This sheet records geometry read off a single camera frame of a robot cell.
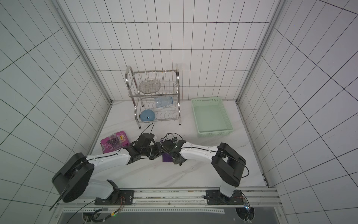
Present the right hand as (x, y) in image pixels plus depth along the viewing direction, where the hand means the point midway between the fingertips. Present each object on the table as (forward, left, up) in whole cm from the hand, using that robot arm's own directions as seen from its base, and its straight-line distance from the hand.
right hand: (177, 158), depth 86 cm
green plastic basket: (+31, -23, +4) cm, 39 cm away
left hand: (+2, +8, +4) cm, 9 cm away
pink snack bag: (+6, +41, +6) cm, 42 cm away
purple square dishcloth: (0, +6, +1) cm, 7 cm away
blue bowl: (+30, +25, +4) cm, 40 cm away
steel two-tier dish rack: (+30, +16, +27) cm, 43 cm away
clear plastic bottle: (+42, +14, +9) cm, 45 cm away
